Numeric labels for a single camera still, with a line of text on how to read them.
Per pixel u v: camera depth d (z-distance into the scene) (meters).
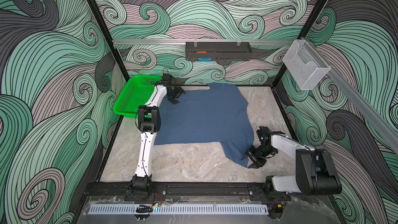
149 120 0.68
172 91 0.95
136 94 1.15
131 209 0.69
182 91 0.99
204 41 0.95
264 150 0.71
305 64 0.78
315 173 0.42
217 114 1.06
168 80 0.91
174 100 1.08
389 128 0.51
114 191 0.74
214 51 0.95
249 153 0.76
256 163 0.74
